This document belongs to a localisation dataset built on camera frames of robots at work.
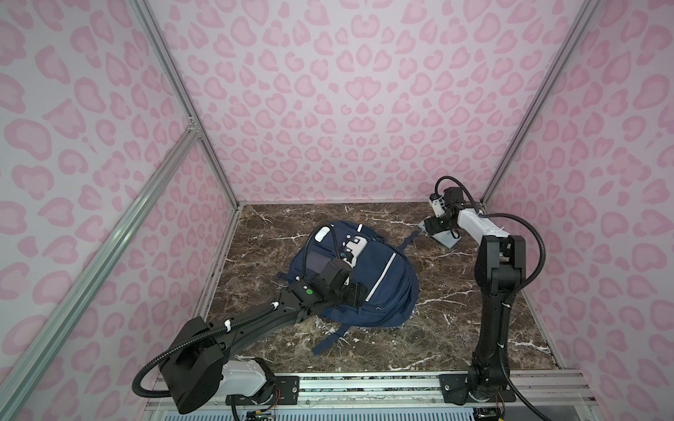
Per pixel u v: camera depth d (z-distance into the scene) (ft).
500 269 1.96
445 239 3.47
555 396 2.37
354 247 3.12
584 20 2.31
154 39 2.37
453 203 2.81
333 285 2.06
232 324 1.45
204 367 1.28
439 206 3.18
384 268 2.89
